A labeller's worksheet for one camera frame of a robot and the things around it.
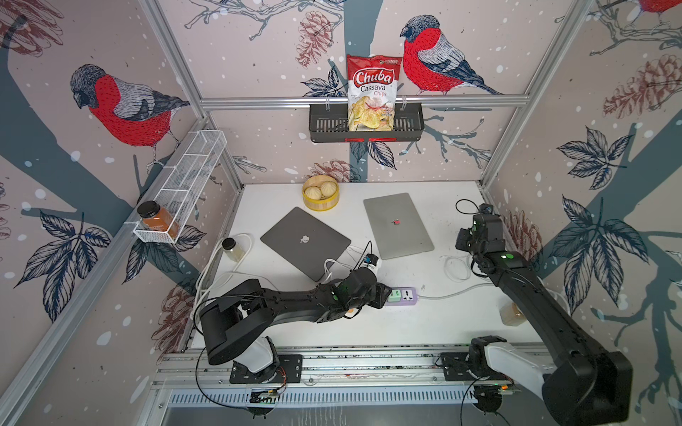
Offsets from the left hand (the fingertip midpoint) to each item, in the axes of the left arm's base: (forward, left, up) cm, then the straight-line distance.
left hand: (393, 287), depth 81 cm
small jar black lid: (+14, +55, -1) cm, 56 cm away
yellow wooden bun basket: (+39, +25, -6) cm, 46 cm away
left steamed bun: (+43, +29, -3) cm, 52 cm away
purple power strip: (-1, -3, -5) cm, 6 cm away
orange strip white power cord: (+8, +60, -9) cm, 61 cm away
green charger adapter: (-2, -1, -2) cm, 3 cm away
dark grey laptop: (+22, +31, -8) cm, 38 cm away
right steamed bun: (+44, +23, -2) cm, 50 cm away
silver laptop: (+30, -6, -10) cm, 32 cm away
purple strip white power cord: (+2, -23, -9) cm, 24 cm away
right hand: (+16, -24, +9) cm, 30 cm away
